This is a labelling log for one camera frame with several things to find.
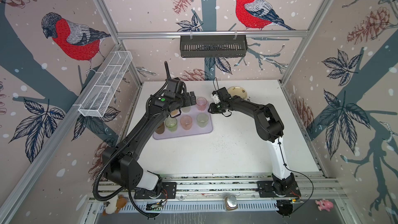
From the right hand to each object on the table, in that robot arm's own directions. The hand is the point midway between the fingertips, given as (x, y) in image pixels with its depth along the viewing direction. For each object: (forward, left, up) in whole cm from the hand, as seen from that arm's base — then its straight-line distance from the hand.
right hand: (210, 111), depth 103 cm
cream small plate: (+20, -21, 0) cm, 29 cm away
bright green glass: (-12, +24, +2) cm, 27 cm away
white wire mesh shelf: (-18, +53, +31) cm, 64 cm away
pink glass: (-10, +15, +2) cm, 18 cm away
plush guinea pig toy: (-54, +42, +3) cm, 69 cm away
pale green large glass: (0, +16, +1) cm, 16 cm away
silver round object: (-51, -10, +7) cm, 52 cm away
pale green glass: (-7, +5, +1) cm, 8 cm away
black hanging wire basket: (+35, -2, +29) cm, 45 cm away
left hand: (-9, +11, +25) cm, 28 cm away
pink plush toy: (-49, -52, 0) cm, 72 cm away
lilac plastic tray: (-14, +9, -1) cm, 17 cm away
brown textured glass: (-17, +30, +4) cm, 34 cm away
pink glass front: (+5, +6, +3) cm, 8 cm away
